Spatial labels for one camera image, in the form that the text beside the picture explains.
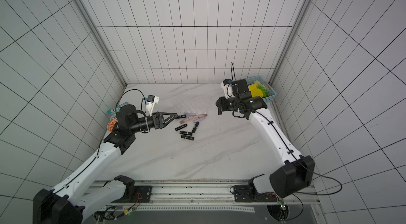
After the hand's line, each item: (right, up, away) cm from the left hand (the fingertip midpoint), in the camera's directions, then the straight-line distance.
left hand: (173, 118), depth 70 cm
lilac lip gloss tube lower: (+11, -5, +29) cm, 31 cm away
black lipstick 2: (+2, -12, +22) cm, 25 cm away
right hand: (+18, +7, +7) cm, 20 cm away
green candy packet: (-46, -1, +31) cm, 55 cm away
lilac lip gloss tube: (+5, -2, +33) cm, 33 cm away
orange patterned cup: (-43, -7, +24) cm, 50 cm away
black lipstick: (0, -3, +31) cm, 32 cm away
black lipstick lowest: (+6, -15, +20) cm, 26 cm away
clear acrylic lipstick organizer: (+10, +3, +33) cm, 35 cm away
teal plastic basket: (+60, +12, +34) cm, 70 cm away
